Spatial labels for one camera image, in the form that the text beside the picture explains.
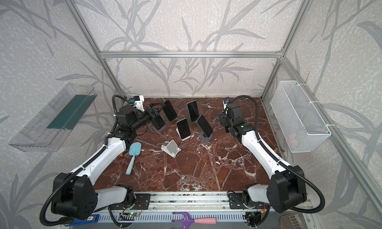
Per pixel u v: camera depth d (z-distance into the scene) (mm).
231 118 620
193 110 1120
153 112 692
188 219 692
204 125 908
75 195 398
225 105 734
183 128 889
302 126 615
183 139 958
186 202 753
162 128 1008
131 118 600
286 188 401
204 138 963
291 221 680
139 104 720
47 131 640
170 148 858
